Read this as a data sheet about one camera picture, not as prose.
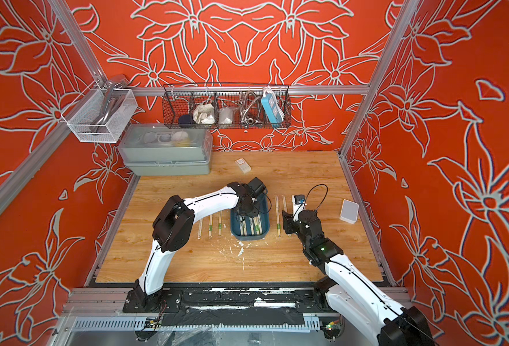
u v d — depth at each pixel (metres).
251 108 0.83
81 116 0.78
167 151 1.06
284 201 0.99
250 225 0.91
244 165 1.14
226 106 0.99
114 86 0.85
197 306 0.73
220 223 0.92
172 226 0.54
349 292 0.49
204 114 0.92
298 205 0.69
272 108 0.88
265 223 0.92
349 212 0.93
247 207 0.80
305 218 0.61
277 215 0.95
